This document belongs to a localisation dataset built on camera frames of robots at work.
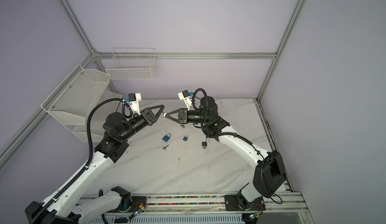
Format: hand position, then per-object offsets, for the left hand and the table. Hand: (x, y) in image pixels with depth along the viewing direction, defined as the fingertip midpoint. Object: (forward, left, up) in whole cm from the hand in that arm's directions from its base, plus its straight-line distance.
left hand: (163, 107), depth 63 cm
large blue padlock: (+7, +6, -39) cm, 40 cm away
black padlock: (+3, -20, -39) cm, 43 cm away
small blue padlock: (+8, -7, -39) cm, 40 cm away
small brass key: (+17, -5, -39) cm, 43 cm away
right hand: (-4, -1, -3) cm, 5 cm away
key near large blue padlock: (0, +6, -39) cm, 39 cm away
